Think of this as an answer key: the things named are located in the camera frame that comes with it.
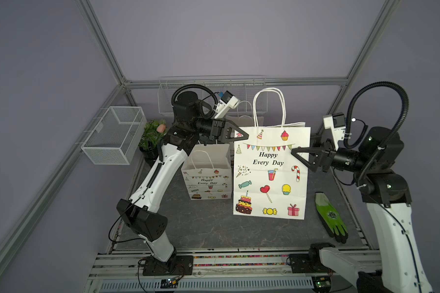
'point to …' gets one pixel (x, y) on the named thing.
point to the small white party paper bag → (207, 171)
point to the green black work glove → (330, 218)
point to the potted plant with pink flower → (154, 130)
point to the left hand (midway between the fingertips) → (247, 140)
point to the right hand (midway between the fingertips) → (293, 146)
